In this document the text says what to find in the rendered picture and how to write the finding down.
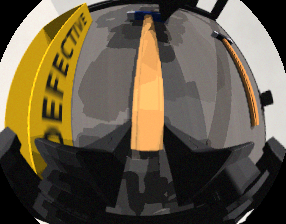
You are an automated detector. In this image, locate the yellow bin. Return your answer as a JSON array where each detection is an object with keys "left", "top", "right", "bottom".
[{"left": 5, "top": 3, "right": 92, "bottom": 179}]

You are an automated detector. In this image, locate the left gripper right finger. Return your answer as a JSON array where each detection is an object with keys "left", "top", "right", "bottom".
[{"left": 163, "top": 123, "right": 255, "bottom": 206}]

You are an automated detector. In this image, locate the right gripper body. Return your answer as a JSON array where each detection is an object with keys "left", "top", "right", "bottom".
[{"left": 170, "top": 0, "right": 199, "bottom": 8}]

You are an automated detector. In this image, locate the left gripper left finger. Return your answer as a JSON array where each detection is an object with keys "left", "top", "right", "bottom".
[{"left": 34, "top": 121, "right": 132, "bottom": 208}]

